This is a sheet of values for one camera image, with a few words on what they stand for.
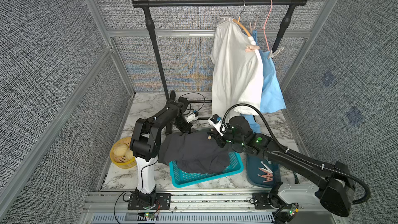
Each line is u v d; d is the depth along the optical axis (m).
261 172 0.83
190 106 0.84
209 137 0.75
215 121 0.63
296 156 0.47
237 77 0.73
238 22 0.62
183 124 0.83
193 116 0.88
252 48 0.56
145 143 0.53
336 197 0.39
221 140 0.66
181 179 0.79
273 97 0.63
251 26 0.73
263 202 0.72
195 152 0.79
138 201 0.68
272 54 0.59
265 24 0.86
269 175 0.80
